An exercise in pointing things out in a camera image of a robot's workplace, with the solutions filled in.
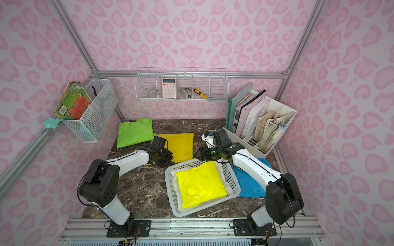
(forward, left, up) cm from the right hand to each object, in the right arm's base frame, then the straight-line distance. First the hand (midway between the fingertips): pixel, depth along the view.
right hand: (197, 155), depth 80 cm
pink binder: (+21, -26, +11) cm, 35 cm away
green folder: (+27, -20, +11) cm, 35 cm away
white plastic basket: (-4, -17, -8) cm, 19 cm away
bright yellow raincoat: (-12, -1, -8) cm, 15 cm away
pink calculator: (+40, +19, +14) cm, 46 cm away
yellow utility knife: (+41, +2, +10) cm, 42 cm away
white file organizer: (+24, -38, 0) cm, 45 cm away
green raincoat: (+27, +47, -14) cm, 56 cm away
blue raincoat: (-10, -29, -15) cm, 34 cm away
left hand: (+8, +16, -11) cm, 21 cm away
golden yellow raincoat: (+17, +13, -16) cm, 27 cm away
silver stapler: (+40, +9, +11) cm, 42 cm away
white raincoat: (-15, +11, -10) cm, 21 cm away
